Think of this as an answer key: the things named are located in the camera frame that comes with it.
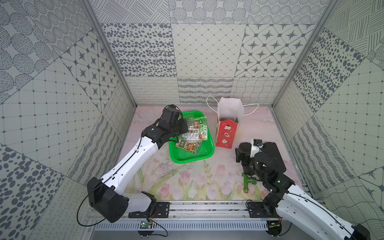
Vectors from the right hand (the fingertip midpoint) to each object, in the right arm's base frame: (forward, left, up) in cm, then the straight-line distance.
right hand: (244, 150), depth 80 cm
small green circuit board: (-33, +50, -14) cm, 62 cm away
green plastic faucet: (-12, -2, -13) cm, 18 cm away
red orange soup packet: (+8, +28, -12) cm, 32 cm away
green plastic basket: (+8, +20, -13) cm, 25 cm away
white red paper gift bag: (+29, +4, -1) cm, 30 cm away
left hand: (+9, +31, +14) cm, 35 cm away
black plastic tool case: (-12, -4, +17) cm, 22 cm away
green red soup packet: (+7, +25, +10) cm, 28 cm away
